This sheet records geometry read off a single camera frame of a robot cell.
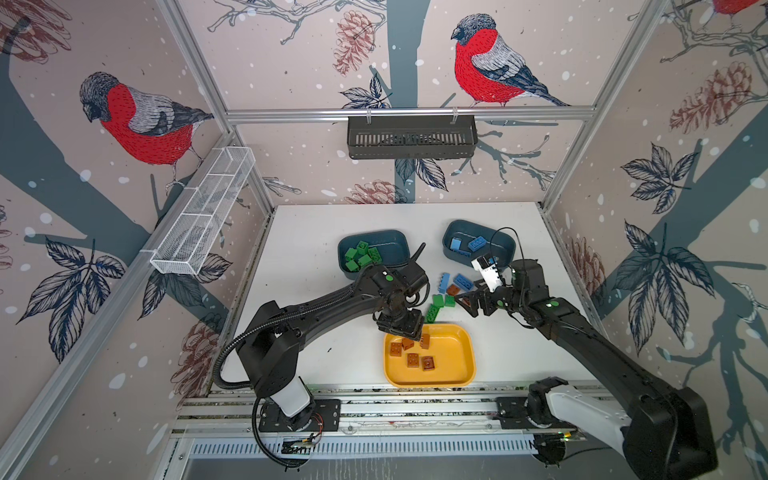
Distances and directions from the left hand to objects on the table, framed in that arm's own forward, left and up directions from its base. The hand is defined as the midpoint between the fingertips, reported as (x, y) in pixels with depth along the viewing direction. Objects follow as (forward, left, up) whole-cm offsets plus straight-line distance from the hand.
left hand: (412, 337), depth 76 cm
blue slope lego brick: (+38, -18, -9) cm, 43 cm away
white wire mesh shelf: (+26, +56, +19) cm, 65 cm away
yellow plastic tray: (-3, -10, -11) cm, 15 cm away
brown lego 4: (+2, +1, -9) cm, 10 cm away
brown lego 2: (+3, -4, -10) cm, 12 cm away
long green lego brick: (+11, -7, -10) cm, 16 cm away
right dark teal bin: (+39, -22, -10) cm, 46 cm away
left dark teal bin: (+38, +5, -10) cm, 39 cm away
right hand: (+12, -15, +2) cm, 19 cm away
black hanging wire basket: (+65, -3, +18) cm, 67 cm away
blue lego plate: (+21, -18, -8) cm, 29 cm away
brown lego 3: (-3, 0, -10) cm, 10 cm away
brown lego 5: (-3, -5, -11) cm, 13 cm away
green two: (+33, +11, -9) cm, 36 cm away
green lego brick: (+32, +16, -9) cm, 37 cm away
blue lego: (+38, -27, -9) cm, 47 cm away
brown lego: (0, +4, -10) cm, 11 cm away
